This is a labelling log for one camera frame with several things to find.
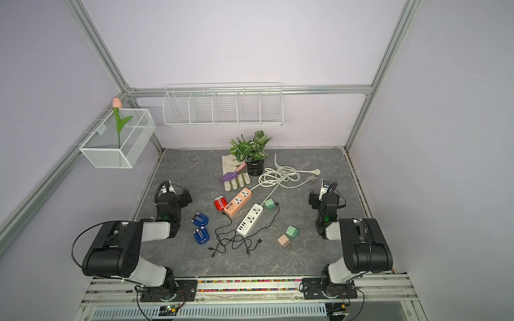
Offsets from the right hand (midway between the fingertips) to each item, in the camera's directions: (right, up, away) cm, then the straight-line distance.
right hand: (323, 189), depth 94 cm
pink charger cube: (-20, -20, -10) cm, 30 cm away
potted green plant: (-33, +17, -5) cm, 38 cm away
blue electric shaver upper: (-57, -13, -5) cm, 59 cm away
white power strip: (-34, -13, -5) cm, 37 cm away
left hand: (-69, -1, -1) cm, 69 cm away
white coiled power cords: (-18, +6, +11) cm, 22 cm away
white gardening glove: (-47, +12, +18) cm, 52 cm away
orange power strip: (-40, -6, +1) cm, 41 cm away
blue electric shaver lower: (-55, -19, -9) cm, 59 cm away
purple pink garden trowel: (-47, +6, +14) cm, 50 cm away
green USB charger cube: (-25, -7, +1) cm, 26 cm away
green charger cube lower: (-16, -18, -7) cm, 25 cm away
